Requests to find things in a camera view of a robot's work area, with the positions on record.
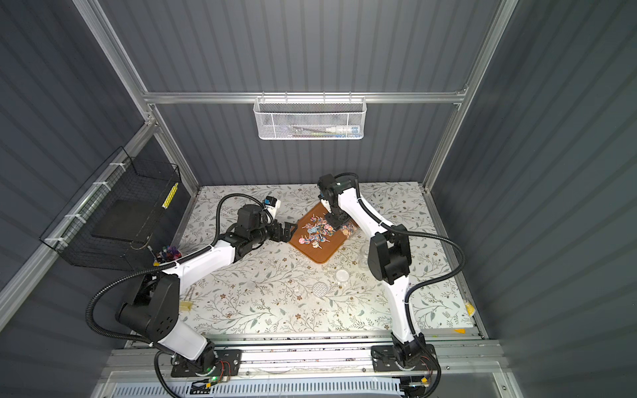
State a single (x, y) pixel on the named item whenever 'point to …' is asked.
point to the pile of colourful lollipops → (318, 231)
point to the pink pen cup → (172, 253)
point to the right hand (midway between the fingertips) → (346, 220)
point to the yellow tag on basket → (170, 196)
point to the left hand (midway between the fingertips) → (290, 224)
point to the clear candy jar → (363, 256)
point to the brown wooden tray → (323, 254)
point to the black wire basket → (132, 208)
